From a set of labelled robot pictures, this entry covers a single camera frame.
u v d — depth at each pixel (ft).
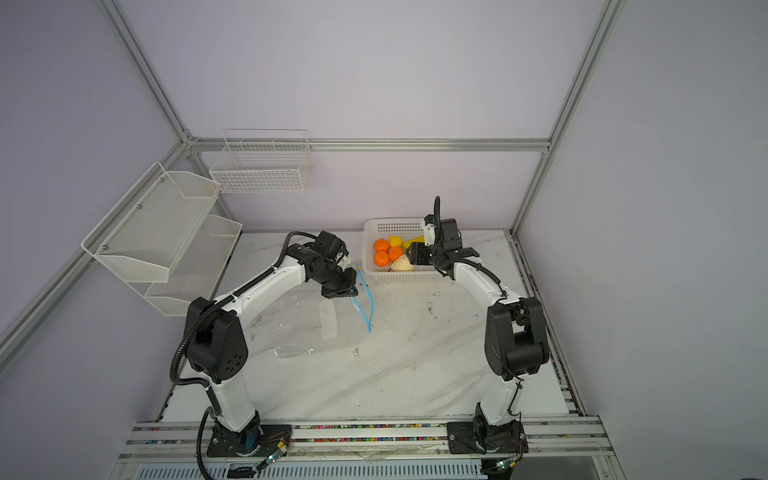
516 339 1.60
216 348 1.57
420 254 2.69
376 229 3.70
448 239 2.37
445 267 2.22
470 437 2.40
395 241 3.64
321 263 2.17
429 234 2.75
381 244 3.64
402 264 3.41
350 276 2.57
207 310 1.59
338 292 2.58
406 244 3.65
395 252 3.57
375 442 2.45
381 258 3.53
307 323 3.09
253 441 2.18
